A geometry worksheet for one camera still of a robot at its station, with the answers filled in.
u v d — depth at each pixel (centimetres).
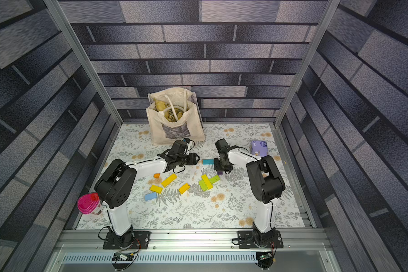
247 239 74
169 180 93
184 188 90
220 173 94
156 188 90
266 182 51
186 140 87
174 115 95
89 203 75
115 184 51
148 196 86
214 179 92
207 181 92
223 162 82
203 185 90
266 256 73
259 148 100
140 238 75
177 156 76
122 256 71
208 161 100
